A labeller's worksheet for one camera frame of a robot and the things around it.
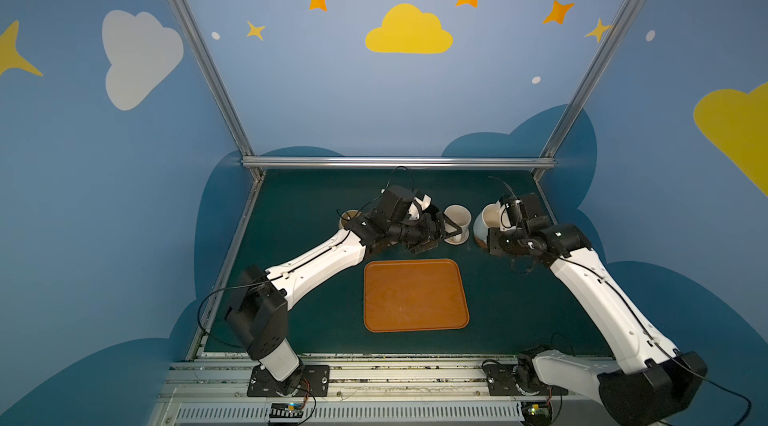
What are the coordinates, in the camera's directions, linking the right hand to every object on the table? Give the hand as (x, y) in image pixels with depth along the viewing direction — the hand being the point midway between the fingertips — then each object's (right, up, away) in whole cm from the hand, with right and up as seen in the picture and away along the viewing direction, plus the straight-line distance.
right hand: (495, 237), depth 78 cm
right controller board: (+8, -44, -5) cm, 45 cm away
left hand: (-13, +2, -5) cm, 14 cm away
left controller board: (-54, -43, -5) cm, 69 cm away
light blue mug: (-1, +5, 0) cm, 5 cm away
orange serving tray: (-21, -19, +12) cm, 31 cm away
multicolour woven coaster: (-2, -3, +23) cm, 24 cm away
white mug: (-3, +4, +23) cm, 23 cm away
